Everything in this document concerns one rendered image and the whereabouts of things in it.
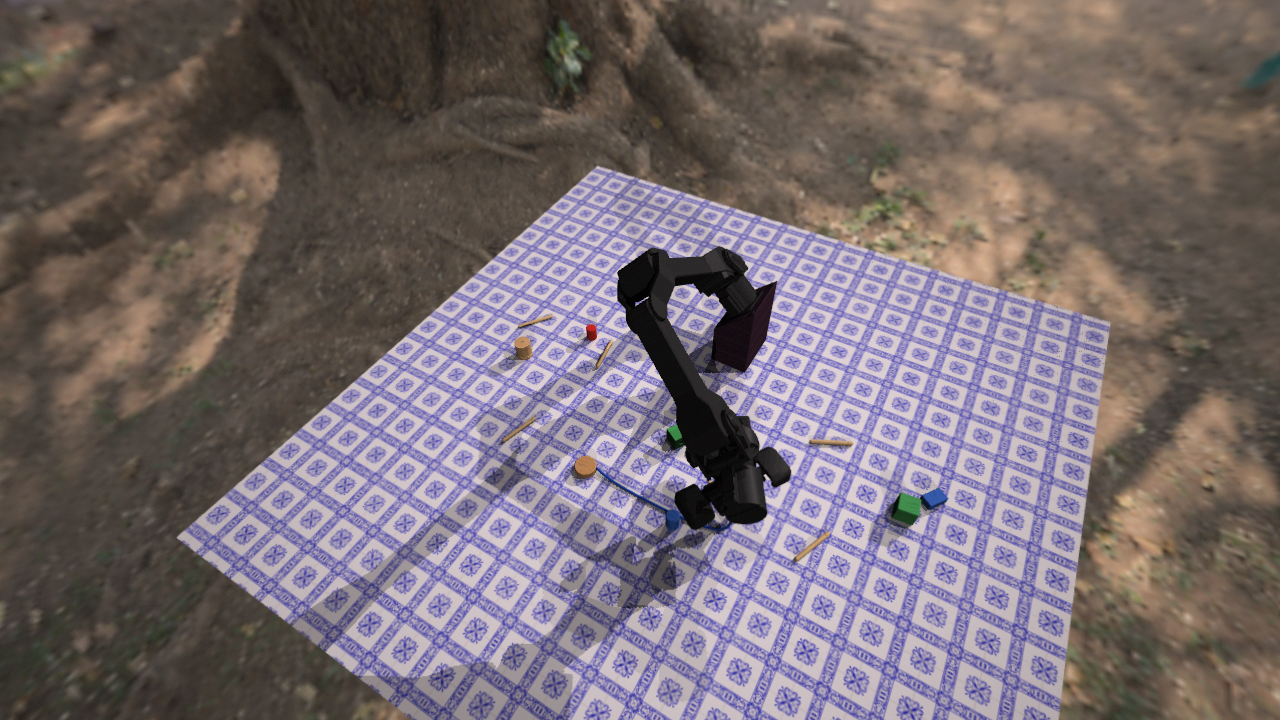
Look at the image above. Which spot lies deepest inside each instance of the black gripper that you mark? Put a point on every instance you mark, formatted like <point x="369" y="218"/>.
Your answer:
<point x="694" y="504"/>

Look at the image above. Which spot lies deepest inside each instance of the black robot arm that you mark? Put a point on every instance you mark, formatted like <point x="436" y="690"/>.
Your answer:
<point x="707" y="425"/>

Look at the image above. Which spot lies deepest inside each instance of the blue flat block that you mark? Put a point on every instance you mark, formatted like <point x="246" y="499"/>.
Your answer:
<point x="933" y="498"/>

